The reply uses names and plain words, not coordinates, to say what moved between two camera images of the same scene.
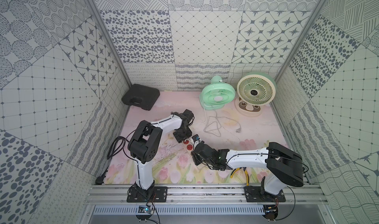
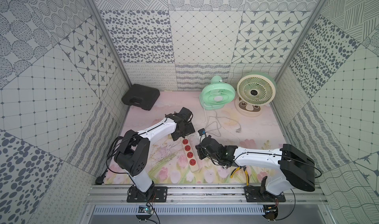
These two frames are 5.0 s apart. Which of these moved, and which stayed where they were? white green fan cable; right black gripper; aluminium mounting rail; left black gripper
Moved: right black gripper
Stayed: aluminium mounting rail; white green fan cable; left black gripper
